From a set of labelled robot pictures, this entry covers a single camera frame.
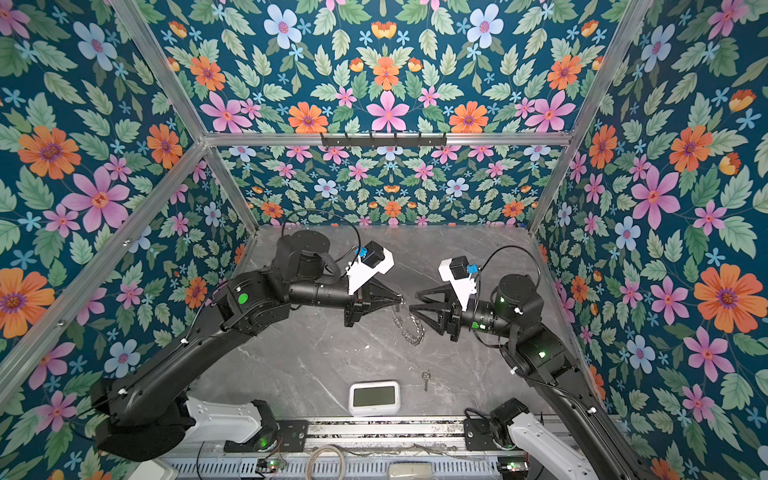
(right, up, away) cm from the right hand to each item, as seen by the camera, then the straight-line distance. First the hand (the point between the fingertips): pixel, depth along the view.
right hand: (417, 300), depth 57 cm
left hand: (-3, +2, -6) cm, 7 cm away
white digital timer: (-10, -29, +20) cm, 36 cm away
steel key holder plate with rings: (-2, -10, +13) cm, 17 cm away
